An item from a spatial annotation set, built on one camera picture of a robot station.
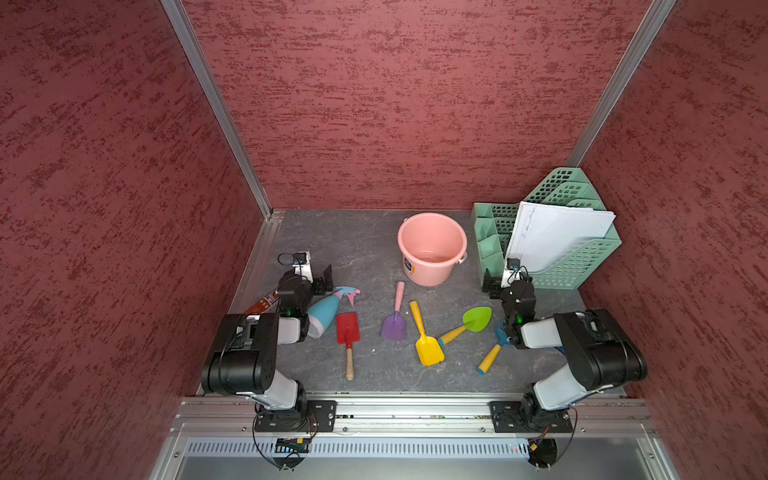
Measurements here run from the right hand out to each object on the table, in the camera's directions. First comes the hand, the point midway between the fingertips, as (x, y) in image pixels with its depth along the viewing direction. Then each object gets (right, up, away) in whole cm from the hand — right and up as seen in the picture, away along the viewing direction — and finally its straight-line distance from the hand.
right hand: (501, 272), depth 94 cm
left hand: (-60, +1, -1) cm, 60 cm away
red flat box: (-76, -10, -2) cm, 77 cm away
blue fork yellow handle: (-6, -22, -11) cm, 26 cm away
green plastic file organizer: (+2, +17, +15) cm, 23 cm away
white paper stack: (+8, +13, -9) cm, 17 cm away
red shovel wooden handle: (-49, -18, -5) cm, 52 cm away
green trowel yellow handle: (-9, -15, -2) cm, 17 cm away
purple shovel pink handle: (-35, -16, -4) cm, 39 cm away
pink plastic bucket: (-21, +8, +13) cm, 26 cm away
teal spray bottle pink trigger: (-56, -11, -8) cm, 58 cm away
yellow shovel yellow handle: (-24, -21, -9) cm, 34 cm away
